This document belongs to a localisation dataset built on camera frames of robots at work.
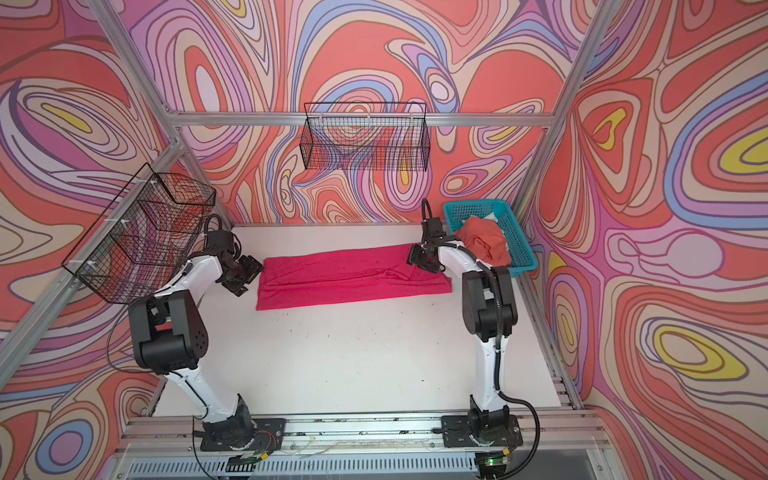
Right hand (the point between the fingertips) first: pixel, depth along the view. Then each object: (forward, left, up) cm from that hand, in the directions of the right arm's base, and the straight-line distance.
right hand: (418, 267), depth 102 cm
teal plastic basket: (+1, -36, +2) cm, 36 cm away
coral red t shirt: (+6, -24, +5) cm, 25 cm away
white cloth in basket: (+23, -31, +2) cm, 38 cm away
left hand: (-4, +52, +5) cm, 52 cm away
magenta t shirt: (-2, +25, -2) cm, 25 cm away
